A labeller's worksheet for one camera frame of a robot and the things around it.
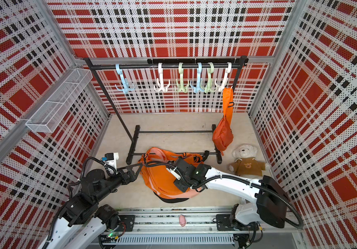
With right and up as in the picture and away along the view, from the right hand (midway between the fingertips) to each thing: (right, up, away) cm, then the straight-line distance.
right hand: (183, 179), depth 79 cm
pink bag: (+3, -7, -2) cm, 7 cm away
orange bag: (+21, +23, +2) cm, 31 cm away
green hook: (+19, +58, +36) cm, 71 cm away
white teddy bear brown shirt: (+35, +6, +7) cm, 36 cm away
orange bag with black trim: (-10, -7, -1) cm, 13 cm away
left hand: (-20, +9, -8) cm, 23 cm away
